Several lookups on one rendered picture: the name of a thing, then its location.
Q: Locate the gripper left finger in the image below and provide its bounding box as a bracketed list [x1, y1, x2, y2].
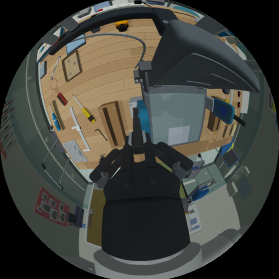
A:
[88, 132, 135, 189]

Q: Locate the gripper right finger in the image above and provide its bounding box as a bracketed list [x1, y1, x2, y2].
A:
[142, 132, 194, 180]

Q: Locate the black grip bar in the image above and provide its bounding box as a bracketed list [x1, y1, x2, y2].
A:
[132, 107, 145, 155]

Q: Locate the grey pushchair seat body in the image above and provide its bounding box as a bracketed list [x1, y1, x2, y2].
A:
[141, 84, 208, 147]

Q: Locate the blue lateral pad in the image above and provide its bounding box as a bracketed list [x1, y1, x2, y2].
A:
[136, 99, 153, 134]
[212, 97, 236, 125]

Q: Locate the black curved push bar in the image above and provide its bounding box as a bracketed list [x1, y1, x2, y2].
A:
[48, 7, 178, 56]

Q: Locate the black hex key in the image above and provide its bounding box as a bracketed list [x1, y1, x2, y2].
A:
[94, 128, 109, 142]

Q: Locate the white grid pad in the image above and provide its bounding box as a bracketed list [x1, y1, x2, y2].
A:
[62, 139, 88, 163]

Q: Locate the grey metal stand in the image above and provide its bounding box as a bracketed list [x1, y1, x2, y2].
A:
[182, 153, 217, 193]

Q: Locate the wooden slotted box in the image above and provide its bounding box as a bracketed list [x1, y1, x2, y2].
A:
[97, 100, 130, 149]
[206, 108, 222, 133]

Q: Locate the yellow screwdriver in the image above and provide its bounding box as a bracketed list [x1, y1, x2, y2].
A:
[72, 94, 97, 124]

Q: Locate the blue framed dark panel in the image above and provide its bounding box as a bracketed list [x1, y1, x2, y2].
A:
[220, 145, 240, 169]

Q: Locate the dark blue box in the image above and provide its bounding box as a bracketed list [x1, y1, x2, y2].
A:
[66, 204, 85, 229]

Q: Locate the grey pad socket block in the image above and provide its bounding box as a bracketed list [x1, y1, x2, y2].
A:
[205, 96, 217, 112]
[129, 96, 143, 120]

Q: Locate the blue screwdriver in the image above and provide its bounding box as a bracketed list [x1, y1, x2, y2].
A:
[49, 103, 62, 132]

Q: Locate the wooden strip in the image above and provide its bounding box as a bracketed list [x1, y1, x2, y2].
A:
[52, 99, 66, 131]

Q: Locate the white paper with blue print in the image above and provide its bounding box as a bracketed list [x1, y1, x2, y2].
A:
[186, 202, 204, 236]

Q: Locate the red poster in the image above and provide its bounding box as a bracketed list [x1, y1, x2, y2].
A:
[34, 186, 71, 228]

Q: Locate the white panel with red buttons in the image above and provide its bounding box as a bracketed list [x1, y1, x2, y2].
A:
[236, 89, 251, 115]

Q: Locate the brown framed cork tray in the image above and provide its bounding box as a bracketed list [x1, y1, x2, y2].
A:
[61, 50, 84, 83]

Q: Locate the silver wrench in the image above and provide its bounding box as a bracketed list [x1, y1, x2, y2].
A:
[50, 55, 62, 81]

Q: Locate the grey flat box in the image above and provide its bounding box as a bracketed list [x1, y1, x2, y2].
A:
[39, 60, 48, 79]

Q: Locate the blue sheet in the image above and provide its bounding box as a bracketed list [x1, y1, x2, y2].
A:
[65, 38, 86, 55]

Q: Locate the white flat box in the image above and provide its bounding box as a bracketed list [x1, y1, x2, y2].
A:
[35, 42, 52, 63]

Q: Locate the grey curved tube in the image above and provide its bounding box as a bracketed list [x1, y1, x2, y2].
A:
[52, 33, 147, 63]

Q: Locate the dark grey mat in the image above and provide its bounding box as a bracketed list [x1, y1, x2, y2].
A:
[63, 16, 81, 34]
[194, 15, 225, 36]

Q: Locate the yellow black round knob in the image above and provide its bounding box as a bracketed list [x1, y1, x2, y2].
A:
[114, 19, 130, 31]

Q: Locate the grey flat pad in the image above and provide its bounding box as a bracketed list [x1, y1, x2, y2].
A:
[77, 8, 92, 19]

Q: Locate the blue panel with red buttons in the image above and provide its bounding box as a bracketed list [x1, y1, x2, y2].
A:
[93, 3, 112, 13]

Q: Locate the grey metal tube frame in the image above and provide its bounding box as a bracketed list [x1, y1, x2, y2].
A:
[41, 126, 73, 190]

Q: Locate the black handled tool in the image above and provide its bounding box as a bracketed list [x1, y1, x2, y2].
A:
[233, 114, 247, 128]

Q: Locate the grey bracket block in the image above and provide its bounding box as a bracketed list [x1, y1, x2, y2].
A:
[133, 60, 153, 85]

